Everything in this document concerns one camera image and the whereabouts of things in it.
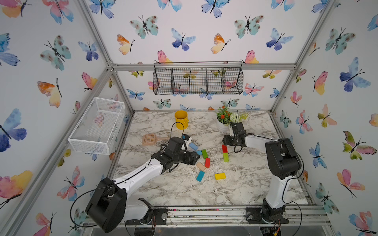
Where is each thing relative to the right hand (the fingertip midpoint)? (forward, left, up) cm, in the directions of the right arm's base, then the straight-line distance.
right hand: (228, 138), depth 101 cm
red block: (-7, +2, -3) cm, 8 cm away
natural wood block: (-20, +18, -2) cm, 27 cm away
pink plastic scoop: (-3, +53, 0) cm, 53 cm away
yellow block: (-26, +6, -2) cm, 27 cm away
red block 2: (-17, +14, -3) cm, 22 cm away
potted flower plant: (+7, +3, +13) cm, 15 cm away
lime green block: (-12, +2, -2) cm, 13 cm away
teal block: (-26, +18, -2) cm, 32 cm away
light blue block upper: (-6, +23, -2) cm, 24 cm away
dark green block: (-11, +16, -2) cm, 19 cm away
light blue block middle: (-11, +19, -2) cm, 22 cm away
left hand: (-18, +21, +10) cm, 30 cm away
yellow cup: (+9, +32, +8) cm, 34 cm away
